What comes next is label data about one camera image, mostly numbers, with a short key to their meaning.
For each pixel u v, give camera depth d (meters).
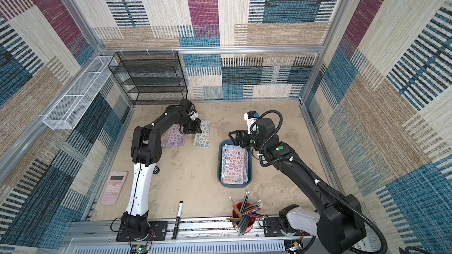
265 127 0.59
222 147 0.94
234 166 0.88
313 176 0.46
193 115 0.97
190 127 0.94
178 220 0.76
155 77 1.08
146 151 0.64
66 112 0.71
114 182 0.85
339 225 0.39
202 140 1.02
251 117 0.70
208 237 0.73
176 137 1.03
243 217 0.71
